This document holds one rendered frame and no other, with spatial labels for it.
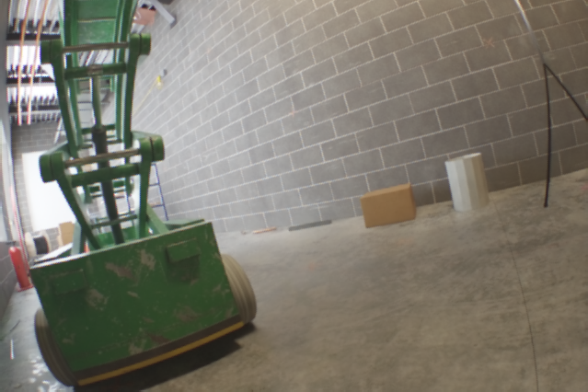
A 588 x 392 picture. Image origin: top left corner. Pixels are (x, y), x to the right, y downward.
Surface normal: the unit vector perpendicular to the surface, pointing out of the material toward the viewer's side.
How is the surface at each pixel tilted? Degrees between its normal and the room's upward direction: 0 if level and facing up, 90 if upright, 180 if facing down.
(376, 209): 90
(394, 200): 90
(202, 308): 90
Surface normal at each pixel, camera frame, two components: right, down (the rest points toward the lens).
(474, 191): -0.40, 0.08
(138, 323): 0.60, -0.17
